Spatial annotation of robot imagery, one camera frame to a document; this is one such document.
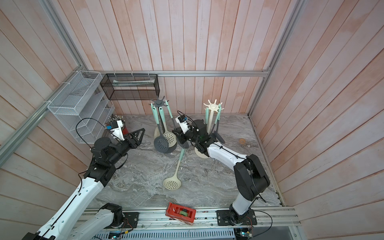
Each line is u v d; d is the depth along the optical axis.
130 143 0.62
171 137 0.90
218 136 0.86
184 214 0.70
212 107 0.70
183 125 0.73
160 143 0.88
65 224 0.40
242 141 1.04
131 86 1.06
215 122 0.76
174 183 0.85
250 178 0.46
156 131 0.95
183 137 0.75
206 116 0.72
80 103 0.77
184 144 0.77
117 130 0.62
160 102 0.72
